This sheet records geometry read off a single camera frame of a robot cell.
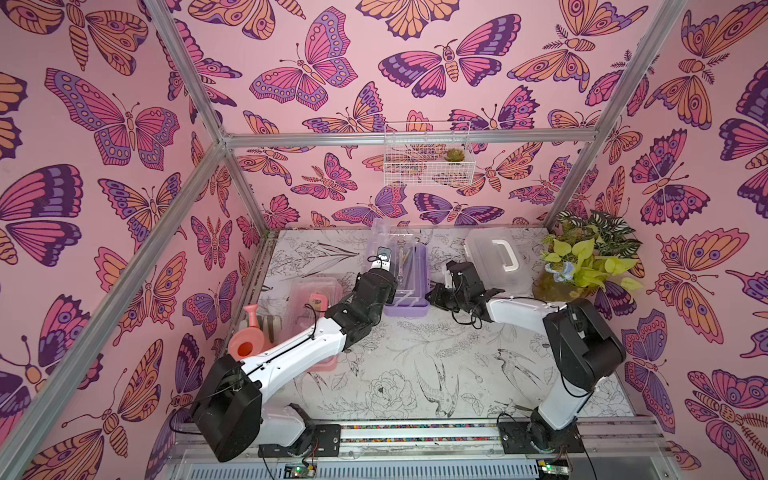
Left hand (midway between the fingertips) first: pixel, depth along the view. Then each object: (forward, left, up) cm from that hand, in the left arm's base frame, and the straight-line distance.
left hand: (386, 269), depth 81 cm
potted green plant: (+4, -54, +3) cm, 55 cm away
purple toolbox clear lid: (+16, -7, -11) cm, 20 cm away
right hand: (+2, -12, -15) cm, 19 cm away
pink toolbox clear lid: (-3, +23, -11) cm, 26 cm away
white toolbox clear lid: (+13, -37, -10) cm, 40 cm away
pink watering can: (-16, +37, -11) cm, 42 cm away
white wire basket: (+36, -13, +13) cm, 41 cm away
